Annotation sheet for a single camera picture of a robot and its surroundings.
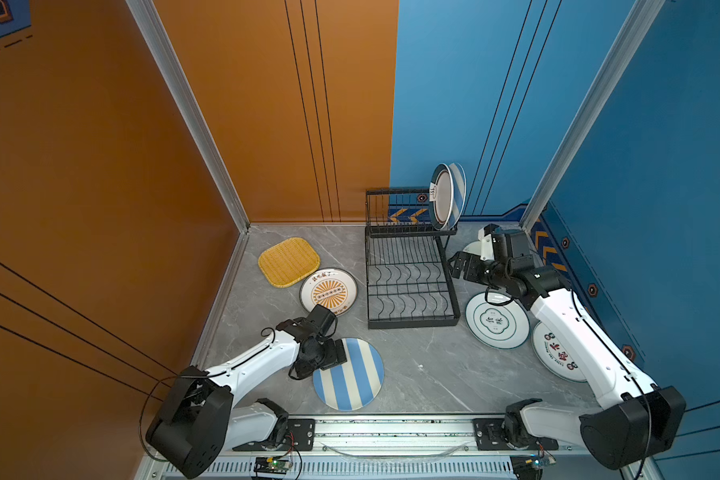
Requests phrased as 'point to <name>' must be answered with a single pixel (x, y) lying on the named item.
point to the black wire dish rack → (410, 281)
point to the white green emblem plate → (496, 325)
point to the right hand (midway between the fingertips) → (459, 264)
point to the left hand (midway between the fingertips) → (334, 362)
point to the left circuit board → (271, 465)
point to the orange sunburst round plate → (332, 288)
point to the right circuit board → (529, 467)
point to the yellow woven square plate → (288, 262)
